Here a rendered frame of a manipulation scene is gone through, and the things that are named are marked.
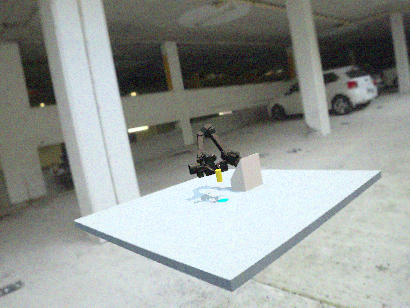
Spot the yellow cylinder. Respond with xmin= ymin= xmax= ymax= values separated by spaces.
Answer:
xmin=215 ymin=169 xmax=223 ymax=182

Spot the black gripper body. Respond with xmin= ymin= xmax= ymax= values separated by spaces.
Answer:
xmin=196 ymin=160 xmax=228 ymax=178

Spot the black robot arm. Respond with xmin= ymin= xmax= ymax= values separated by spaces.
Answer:
xmin=188 ymin=123 xmax=242 ymax=175

